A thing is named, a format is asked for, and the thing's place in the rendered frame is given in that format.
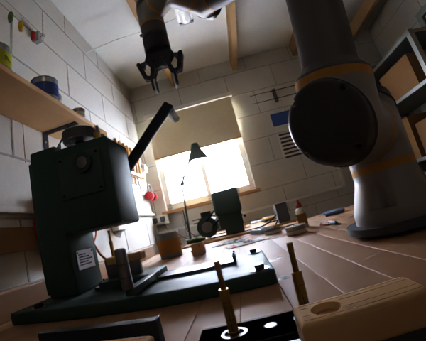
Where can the dark green press body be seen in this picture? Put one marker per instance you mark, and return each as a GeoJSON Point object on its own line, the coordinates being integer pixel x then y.
{"type": "Point", "coordinates": [81, 199]}

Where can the pine blank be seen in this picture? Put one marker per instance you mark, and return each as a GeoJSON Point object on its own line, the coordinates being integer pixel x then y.
{"type": "Point", "coordinates": [376, 312]}

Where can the brown cardboard box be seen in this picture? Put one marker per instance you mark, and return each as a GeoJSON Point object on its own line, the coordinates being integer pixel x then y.
{"type": "Point", "coordinates": [401, 76]}
{"type": "Point", "coordinates": [424, 133]}

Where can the grey and orange tin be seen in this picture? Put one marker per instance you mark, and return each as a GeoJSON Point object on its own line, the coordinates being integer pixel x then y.
{"type": "Point", "coordinates": [169, 245]}

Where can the white wall vent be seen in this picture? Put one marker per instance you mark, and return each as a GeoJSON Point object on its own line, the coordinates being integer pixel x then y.
{"type": "Point", "coordinates": [287, 145]}

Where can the brass hanger cup pin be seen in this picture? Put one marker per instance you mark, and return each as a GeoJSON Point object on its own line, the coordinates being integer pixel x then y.
{"type": "Point", "coordinates": [226, 302]}
{"type": "Point", "coordinates": [298, 280]}

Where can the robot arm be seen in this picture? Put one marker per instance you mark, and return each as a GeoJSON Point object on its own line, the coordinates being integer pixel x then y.
{"type": "Point", "coordinates": [326, 64]}

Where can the black parts tray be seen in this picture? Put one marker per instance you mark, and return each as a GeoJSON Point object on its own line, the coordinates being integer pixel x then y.
{"type": "Point", "coordinates": [266, 328]}

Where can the black floor lamp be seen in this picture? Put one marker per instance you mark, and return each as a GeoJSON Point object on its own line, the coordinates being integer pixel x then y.
{"type": "Point", "coordinates": [197, 152]}

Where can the wooden wall shelf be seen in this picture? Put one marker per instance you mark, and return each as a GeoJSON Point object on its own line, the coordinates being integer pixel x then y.
{"type": "Point", "coordinates": [28, 103]}

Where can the black bench grinder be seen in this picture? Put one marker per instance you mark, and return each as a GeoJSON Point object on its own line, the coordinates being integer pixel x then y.
{"type": "Point", "coordinates": [207, 224]}

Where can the black press lever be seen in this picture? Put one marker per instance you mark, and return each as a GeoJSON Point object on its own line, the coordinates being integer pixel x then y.
{"type": "Point", "coordinates": [150, 135]}

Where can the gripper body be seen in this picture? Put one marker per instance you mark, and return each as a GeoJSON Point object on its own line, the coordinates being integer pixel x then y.
{"type": "Point", "coordinates": [155, 46]}

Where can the grey upright box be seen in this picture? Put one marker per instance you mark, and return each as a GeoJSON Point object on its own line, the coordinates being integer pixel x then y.
{"type": "Point", "coordinates": [281, 212]}

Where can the white glue bottle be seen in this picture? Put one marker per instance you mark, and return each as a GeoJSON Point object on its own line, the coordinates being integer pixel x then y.
{"type": "Point", "coordinates": [300, 213]}

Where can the flat round grey tin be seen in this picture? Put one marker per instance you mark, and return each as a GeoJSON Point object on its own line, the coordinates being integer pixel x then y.
{"type": "Point", "coordinates": [295, 229]}

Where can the grey round press knob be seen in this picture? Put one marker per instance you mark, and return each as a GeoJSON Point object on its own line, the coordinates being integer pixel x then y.
{"type": "Point", "coordinates": [77, 135]}

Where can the blue wall poster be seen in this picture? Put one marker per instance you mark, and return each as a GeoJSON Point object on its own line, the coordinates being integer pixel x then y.
{"type": "Point", "coordinates": [279, 118]}

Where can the yellow wall peg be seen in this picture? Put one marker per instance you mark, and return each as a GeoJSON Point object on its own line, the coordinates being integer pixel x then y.
{"type": "Point", "coordinates": [20, 25]}

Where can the small grey jar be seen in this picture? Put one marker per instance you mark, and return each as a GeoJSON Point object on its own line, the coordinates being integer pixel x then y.
{"type": "Point", "coordinates": [79, 112]}

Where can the grey metal shelf unit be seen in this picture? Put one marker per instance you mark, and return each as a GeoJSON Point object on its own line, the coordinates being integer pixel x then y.
{"type": "Point", "coordinates": [415, 42]}

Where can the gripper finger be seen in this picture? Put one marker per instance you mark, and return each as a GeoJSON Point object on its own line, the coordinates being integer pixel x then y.
{"type": "Point", "coordinates": [150, 75]}
{"type": "Point", "coordinates": [174, 67]}

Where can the dark flat block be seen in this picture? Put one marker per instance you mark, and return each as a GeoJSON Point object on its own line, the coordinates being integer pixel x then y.
{"type": "Point", "coordinates": [103, 328]}

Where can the small wooden box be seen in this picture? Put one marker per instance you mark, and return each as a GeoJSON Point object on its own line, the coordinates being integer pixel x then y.
{"type": "Point", "coordinates": [198, 248]}

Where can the red ear muffs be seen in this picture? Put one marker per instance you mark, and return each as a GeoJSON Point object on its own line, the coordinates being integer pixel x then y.
{"type": "Point", "coordinates": [150, 195]}

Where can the green wall peg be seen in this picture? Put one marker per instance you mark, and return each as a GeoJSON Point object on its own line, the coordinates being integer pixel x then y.
{"type": "Point", "coordinates": [10, 16]}

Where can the blue tin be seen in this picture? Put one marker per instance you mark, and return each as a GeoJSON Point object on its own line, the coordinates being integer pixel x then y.
{"type": "Point", "coordinates": [46, 87]}

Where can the dark green background machine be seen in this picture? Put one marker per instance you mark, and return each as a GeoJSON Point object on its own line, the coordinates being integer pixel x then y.
{"type": "Point", "coordinates": [228, 213]}

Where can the window with beige blind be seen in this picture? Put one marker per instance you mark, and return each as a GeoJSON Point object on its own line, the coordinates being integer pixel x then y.
{"type": "Point", "coordinates": [199, 128]}

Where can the wooden block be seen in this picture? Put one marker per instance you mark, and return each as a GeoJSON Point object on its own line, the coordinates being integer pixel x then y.
{"type": "Point", "coordinates": [136, 261]}

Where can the blue flat tool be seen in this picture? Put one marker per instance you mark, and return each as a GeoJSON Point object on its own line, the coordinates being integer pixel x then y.
{"type": "Point", "coordinates": [333, 212]}

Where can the white wall socket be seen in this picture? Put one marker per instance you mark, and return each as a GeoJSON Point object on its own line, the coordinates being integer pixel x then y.
{"type": "Point", "coordinates": [160, 220]}

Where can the black wall rail rack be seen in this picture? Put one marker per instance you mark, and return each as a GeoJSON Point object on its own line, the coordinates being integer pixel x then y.
{"type": "Point", "coordinates": [275, 95]}

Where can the small black stop screw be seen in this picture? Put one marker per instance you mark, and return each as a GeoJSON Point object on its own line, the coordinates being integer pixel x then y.
{"type": "Point", "coordinates": [234, 257]}

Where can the grey wall switch box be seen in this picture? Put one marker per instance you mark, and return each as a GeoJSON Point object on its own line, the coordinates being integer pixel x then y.
{"type": "Point", "coordinates": [39, 37]}

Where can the ceiling light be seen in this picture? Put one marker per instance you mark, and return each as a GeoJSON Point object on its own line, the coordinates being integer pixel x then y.
{"type": "Point", "coordinates": [183, 17]}

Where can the white tool pegboard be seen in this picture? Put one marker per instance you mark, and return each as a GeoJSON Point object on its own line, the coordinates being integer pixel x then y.
{"type": "Point", "coordinates": [142, 177]}

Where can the grey press ram cylinder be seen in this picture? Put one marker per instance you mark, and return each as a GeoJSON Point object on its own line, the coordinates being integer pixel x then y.
{"type": "Point", "coordinates": [122, 271]}

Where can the red small tool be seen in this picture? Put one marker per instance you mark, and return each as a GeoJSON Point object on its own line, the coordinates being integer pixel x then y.
{"type": "Point", "coordinates": [330, 223]}

